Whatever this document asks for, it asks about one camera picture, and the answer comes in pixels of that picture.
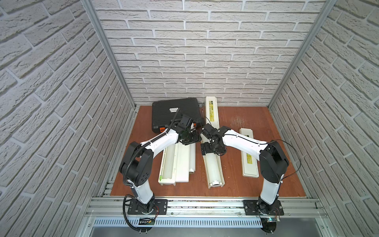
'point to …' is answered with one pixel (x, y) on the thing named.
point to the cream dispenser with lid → (174, 167)
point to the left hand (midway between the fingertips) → (201, 138)
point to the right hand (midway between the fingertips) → (210, 152)
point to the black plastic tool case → (164, 111)
